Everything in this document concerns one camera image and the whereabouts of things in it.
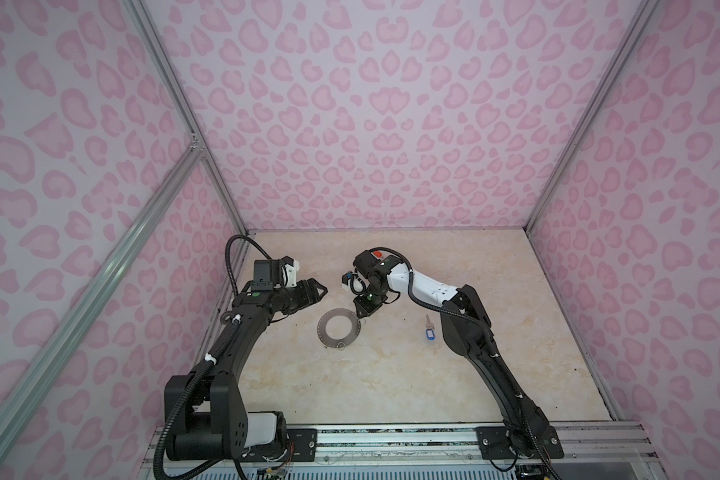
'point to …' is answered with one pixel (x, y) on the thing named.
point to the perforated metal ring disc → (343, 342)
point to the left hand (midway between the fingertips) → (319, 288)
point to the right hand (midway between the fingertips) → (362, 309)
